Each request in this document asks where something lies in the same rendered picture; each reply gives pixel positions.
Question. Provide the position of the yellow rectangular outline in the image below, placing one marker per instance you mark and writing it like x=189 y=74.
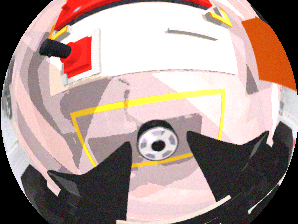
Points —
x=144 y=100

